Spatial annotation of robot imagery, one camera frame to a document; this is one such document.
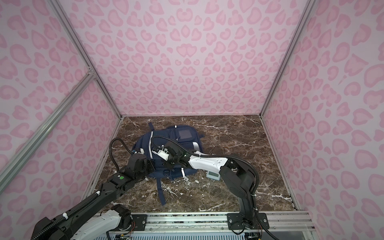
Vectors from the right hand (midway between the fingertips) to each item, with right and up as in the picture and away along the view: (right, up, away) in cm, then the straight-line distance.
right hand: (164, 157), depth 85 cm
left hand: (-4, -1, -2) cm, 5 cm away
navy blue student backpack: (-1, -9, +1) cm, 9 cm away
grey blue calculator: (+28, -11, +3) cm, 30 cm away
